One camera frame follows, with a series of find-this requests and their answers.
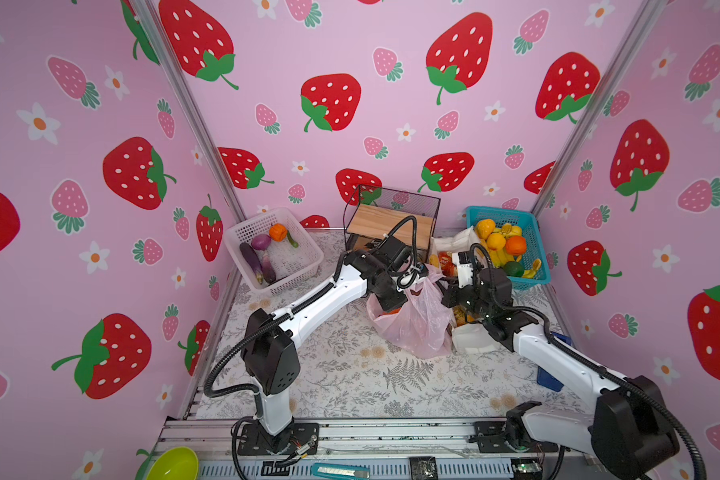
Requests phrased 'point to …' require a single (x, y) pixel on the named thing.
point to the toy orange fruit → (516, 245)
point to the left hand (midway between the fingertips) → (398, 295)
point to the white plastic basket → (274, 250)
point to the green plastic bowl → (176, 463)
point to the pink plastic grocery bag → (421, 326)
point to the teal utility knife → (340, 471)
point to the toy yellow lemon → (496, 241)
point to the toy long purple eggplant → (252, 261)
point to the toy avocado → (514, 269)
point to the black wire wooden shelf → (372, 212)
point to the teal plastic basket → (531, 231)
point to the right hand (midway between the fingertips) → (435, 277)
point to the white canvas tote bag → (476, 338)
